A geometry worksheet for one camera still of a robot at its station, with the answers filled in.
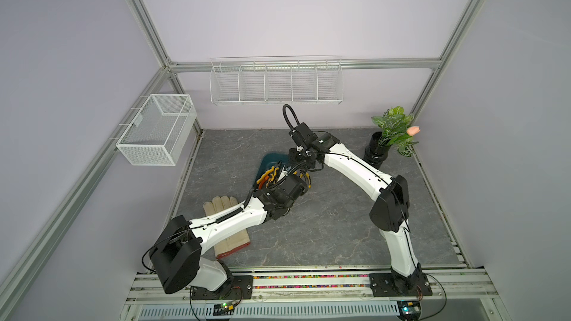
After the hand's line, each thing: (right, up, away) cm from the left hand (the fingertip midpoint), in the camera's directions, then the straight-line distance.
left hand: (281, 187), depth 83 cm
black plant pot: (+42, +13, +15) cm, 46 cm away
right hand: (+3, +10, +4) cm, 11 cm away
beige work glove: (-18, -21, -1) cm, 27 cm away
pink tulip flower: (+49, +21, -2) cm, 53 cm away
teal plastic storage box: (-7, +9, +21) cm, 24 cm away
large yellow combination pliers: (-6, +4, +16) cm, 17 cm away
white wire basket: (-47, +20, 0) cm, 51 cm away
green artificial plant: (+46, +25, +8) cm, 53 cm away
